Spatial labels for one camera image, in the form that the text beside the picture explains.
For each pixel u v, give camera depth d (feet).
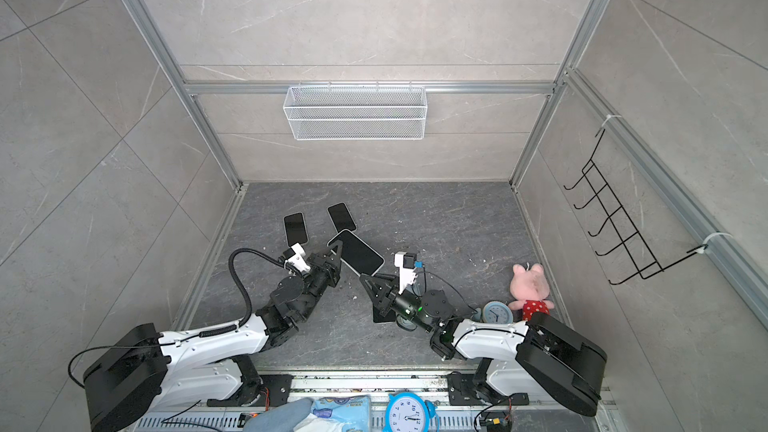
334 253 2.39
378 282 2.33
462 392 2.39
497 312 2.73
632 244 2.02
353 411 2.18
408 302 2.15
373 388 2.46
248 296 2.00
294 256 2.34
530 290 2.74
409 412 2.26
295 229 3.44
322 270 2.21
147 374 1.34
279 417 2.21
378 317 2.82
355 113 3.29
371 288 2.36
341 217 3.62
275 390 2.40
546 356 1.41
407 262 2.16
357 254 2.41
